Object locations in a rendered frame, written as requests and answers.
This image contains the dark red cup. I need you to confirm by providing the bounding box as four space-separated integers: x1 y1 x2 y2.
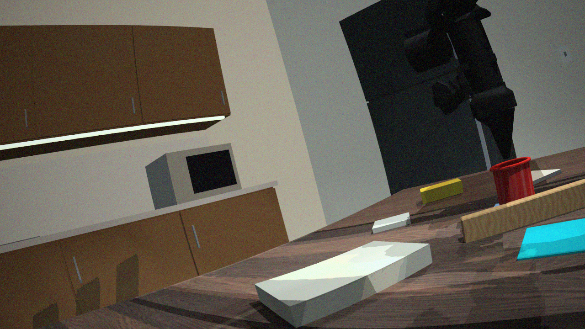
489 157 535 205

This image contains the long wooden plank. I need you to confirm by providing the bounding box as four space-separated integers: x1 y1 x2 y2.
460 179 585 243

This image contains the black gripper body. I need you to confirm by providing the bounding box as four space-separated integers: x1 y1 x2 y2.
458 48 517 119

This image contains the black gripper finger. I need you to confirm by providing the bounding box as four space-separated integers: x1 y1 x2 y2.
476 107 515 159

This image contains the yellow rectangular block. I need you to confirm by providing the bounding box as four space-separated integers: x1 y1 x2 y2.
420 178 464 204

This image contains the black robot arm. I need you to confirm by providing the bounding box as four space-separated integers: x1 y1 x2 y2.
404 0 491 116

